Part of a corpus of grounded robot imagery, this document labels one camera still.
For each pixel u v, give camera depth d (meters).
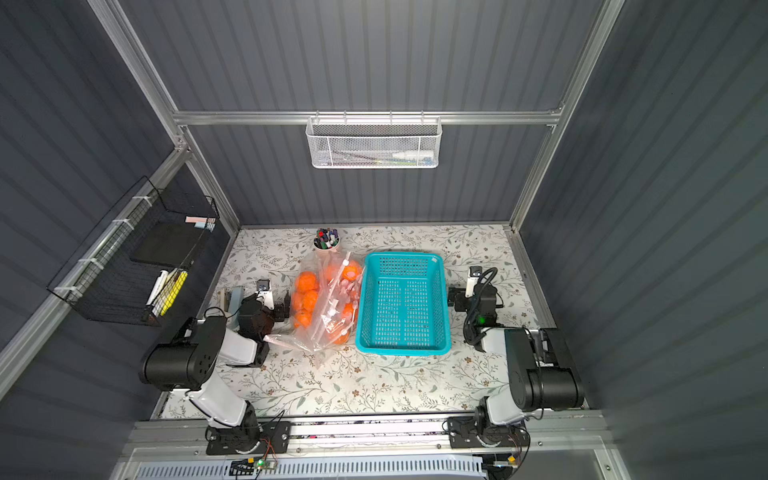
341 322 0.76
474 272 0.82
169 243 0.77
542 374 0.45
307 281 0.91
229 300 0.96
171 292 0.69
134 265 0.74
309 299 0.87
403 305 0.99
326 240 0.99
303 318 0.84
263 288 0.82
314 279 0.92
